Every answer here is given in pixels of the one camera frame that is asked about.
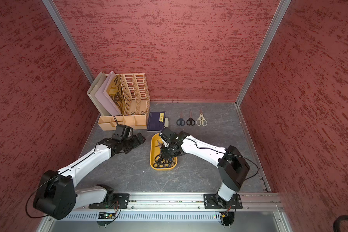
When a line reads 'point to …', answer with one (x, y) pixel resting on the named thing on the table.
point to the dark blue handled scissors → (181, 121)
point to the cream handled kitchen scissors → (201, 120)
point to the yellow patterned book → (116, 93)
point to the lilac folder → (104, 99)
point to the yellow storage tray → (156, 144)
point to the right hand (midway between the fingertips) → (166, 158)
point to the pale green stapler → (166, 122)
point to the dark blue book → (156, 121)
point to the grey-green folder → (99, 81)
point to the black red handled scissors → (190, 121)
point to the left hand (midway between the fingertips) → (140, 144)
